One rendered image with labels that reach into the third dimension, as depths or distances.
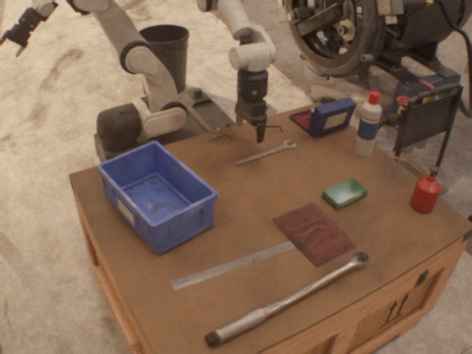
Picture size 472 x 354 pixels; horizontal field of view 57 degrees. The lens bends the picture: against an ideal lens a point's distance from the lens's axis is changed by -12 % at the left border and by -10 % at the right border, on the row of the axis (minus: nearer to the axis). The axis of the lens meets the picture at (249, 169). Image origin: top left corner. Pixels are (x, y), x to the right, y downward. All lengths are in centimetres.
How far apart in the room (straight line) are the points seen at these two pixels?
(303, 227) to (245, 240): 16
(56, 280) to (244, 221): 84
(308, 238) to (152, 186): 48
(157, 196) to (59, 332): 64
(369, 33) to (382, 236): 124
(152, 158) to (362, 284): 69
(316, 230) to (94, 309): 86
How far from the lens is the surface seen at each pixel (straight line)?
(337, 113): 164
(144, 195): 139
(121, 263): 122
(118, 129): 202
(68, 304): 177
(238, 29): 135
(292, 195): 140
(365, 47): 236
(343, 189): 141
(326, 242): 126
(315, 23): 259
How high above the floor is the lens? 137
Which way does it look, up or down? 37 degrees down
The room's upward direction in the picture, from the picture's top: 4 degrees clockwise
